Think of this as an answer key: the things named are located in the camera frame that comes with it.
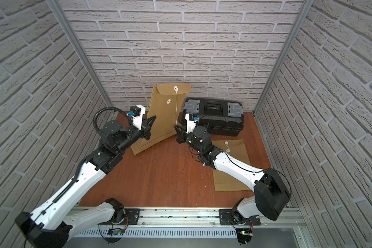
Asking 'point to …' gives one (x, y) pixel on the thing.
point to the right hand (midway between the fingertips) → (176, 126)
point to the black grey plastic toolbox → (220, 118)
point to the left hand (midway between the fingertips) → (157, 114)
